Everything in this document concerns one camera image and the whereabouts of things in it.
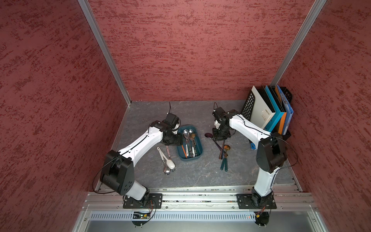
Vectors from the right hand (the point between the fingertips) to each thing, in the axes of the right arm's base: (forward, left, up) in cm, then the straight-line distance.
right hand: (217, 141), depth 88 cm
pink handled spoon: (-6, +31, -7) cm, 32 cm away
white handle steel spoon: (+9, +20, -6) cm, 22 cm away
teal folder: (+5, -32, +13) cm, 35 cm away
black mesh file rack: (+22, -24, +5) cm, 33 cm away
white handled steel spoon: (-15, +32, -8) cm, 36 cm away
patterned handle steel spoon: (+1, +14, -7) cm, 16 cm away
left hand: (-4, +25, +3) cm, 25 cm away
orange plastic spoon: (-3, +21, -8) cm, 23 cm away
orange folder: (+5, -38, +12) cm, 40 cm away
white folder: (+9, -26, +16) cm, 32 cm away
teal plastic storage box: (+1, +11, -5) cm, 12 cm away
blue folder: (+9, -39, +19) cm, 45 cm away
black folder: (+20, -28, +21) cm, 40 cm away
